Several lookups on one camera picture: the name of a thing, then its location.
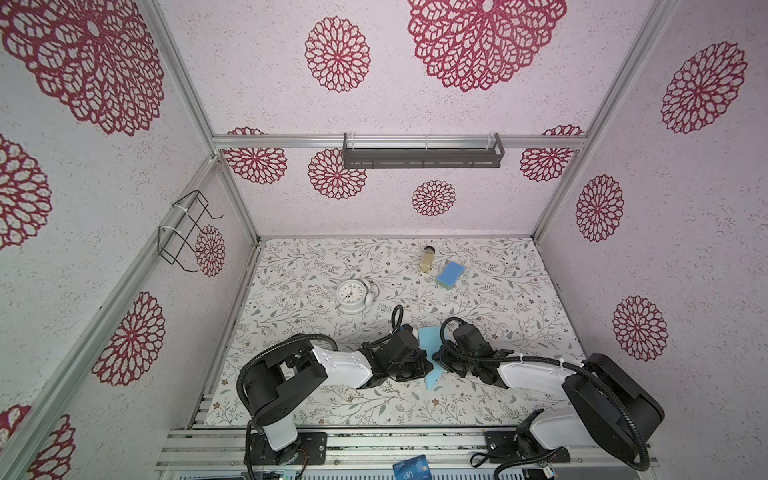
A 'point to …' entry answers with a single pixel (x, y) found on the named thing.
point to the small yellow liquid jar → (427, 260)
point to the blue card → (416, 468)
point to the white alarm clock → (353, 296)
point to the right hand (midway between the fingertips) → (432, 349)
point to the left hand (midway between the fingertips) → (433, 370)
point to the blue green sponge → (450, 275)
